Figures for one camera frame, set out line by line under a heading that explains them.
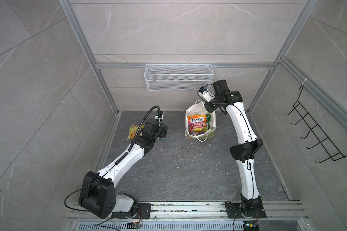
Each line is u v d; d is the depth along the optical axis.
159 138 1.01
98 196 0.41
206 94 0.78
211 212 0.73
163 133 0.74
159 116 0.69
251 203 0.63
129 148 0.53
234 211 0.73
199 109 0.88
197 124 0.98
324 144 0.64
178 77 1.01
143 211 0.73
